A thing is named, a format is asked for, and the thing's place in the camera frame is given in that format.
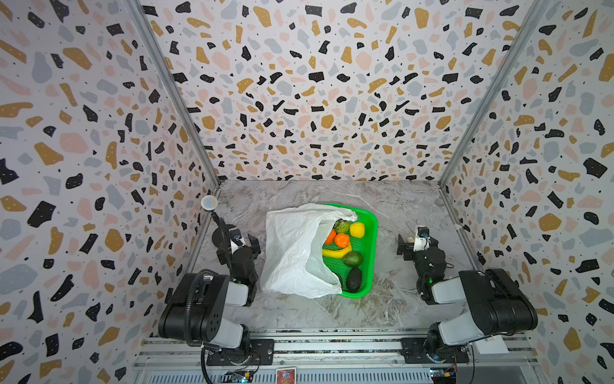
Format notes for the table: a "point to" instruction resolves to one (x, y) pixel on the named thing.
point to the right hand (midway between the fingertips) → (412, 230)
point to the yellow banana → (335, 254)
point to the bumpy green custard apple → (341, 226)
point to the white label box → (496, 345)
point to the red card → (285, 376)
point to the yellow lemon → (356, 230)
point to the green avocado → (353, 258)
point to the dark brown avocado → (353, 279)
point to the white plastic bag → (294, 263)
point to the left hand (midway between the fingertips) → (234, 236)
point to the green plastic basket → (367, 246)
